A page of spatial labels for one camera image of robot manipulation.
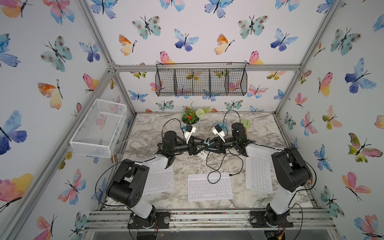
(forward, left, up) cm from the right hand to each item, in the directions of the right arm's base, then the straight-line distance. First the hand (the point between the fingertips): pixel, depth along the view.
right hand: (207, 147), depth 80 cm
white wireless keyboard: (-13, +26, -18) cm, 34 cm away
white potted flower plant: (+24, +11, -3) cm, 27 cm away
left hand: (+1, +1, +2) cm, 2 cm away
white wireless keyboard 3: (-6, -31, -18) cm, 36 cm away
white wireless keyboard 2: (-15, -2, -18) cm, 23 cm away
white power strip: (+5, +2, -17) cm, 17 cm away
